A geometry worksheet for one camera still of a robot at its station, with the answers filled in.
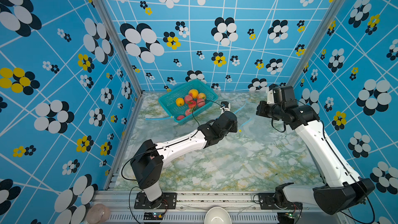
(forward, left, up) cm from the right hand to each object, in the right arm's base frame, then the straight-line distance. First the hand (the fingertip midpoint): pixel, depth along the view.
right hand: (259, 107), depth 75 cm
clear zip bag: (0, +2, -13) cm, 13 cm away
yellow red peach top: (+31, +35, -21) cm, 52 cm away
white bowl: (-41, +21, -26) cm, 53 cm away
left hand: (-2, +10, -7) cm, 12 cm away
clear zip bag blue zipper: (+12, +66, -27) cm, 72 cm away
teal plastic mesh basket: (+24, +53, -22) cm, 62 cm away
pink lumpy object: (-41, +76, -27) cm, 91 cm away
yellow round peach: (+24, +45, -23) cm, 56 cm away
